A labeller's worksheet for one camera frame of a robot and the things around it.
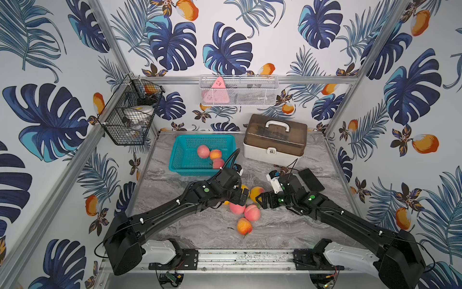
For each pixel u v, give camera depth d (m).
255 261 0.75
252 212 0.82
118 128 0.80
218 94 0.90
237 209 0.84
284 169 1.00
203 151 1.03
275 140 0.90
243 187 0.90
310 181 0.97
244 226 0.78
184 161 1.08
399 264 0.39
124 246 0.39
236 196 0.68
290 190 0.61
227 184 0.58
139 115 0.80
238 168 0.69
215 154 0.99
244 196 0.69
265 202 0.72
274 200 0.71
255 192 0.88
